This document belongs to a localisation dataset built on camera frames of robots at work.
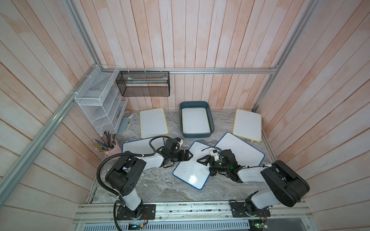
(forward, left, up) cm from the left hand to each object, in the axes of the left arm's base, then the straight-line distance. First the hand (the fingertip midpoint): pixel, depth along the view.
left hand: (187, 159), depth 90 cm
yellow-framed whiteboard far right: (+30, -49, -2) cm, 57 cm away
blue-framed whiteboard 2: (-8, -3, 0) cm, 9 cm away
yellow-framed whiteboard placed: (+33, -7, 0) cm, 34 cm away
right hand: (-5, -6, +3) cm, 9 cm away
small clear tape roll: (+42, +49, -2) cm, 65 cm away
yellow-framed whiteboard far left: (+31, +27, -2) cm, 41 cm away
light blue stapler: (+24, +47, +4) cm, 53 cm away
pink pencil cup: (+3, +45, +6) cm, 45 cm away
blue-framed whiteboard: (+4, -39, -1) cm, 39 cm away
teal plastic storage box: (+48, -9, +4) cm, 48 cm away
